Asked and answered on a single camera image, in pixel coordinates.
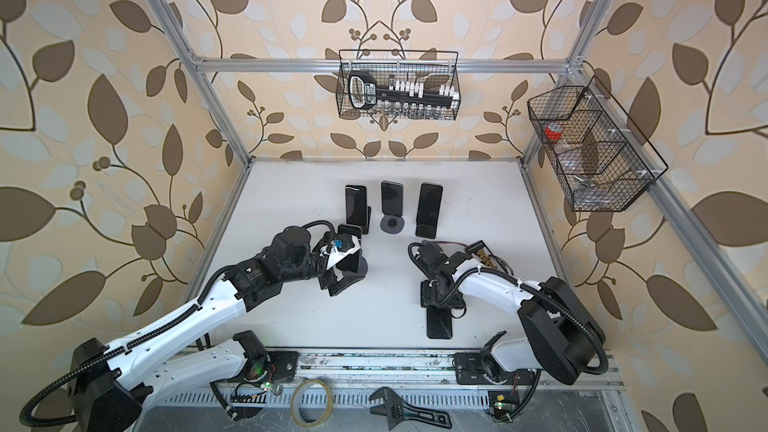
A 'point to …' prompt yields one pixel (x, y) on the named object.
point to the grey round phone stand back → (392, 224)
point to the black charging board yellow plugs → (482, 253)
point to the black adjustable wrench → (395, 411)
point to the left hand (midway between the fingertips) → (357, 255)
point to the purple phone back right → (429, 207)
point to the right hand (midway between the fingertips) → (436, 306)
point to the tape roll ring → (295, 398)
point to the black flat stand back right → (426, 227)
